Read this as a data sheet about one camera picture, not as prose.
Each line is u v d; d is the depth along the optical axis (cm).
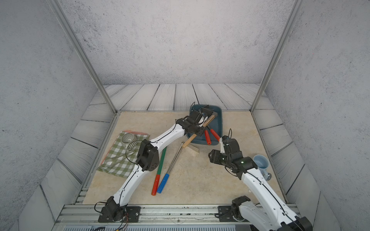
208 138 93
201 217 73
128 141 102
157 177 85
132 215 73
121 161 93
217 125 109
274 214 40
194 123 79
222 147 71
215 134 96
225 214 70
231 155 59
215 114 104
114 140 103
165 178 85
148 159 62
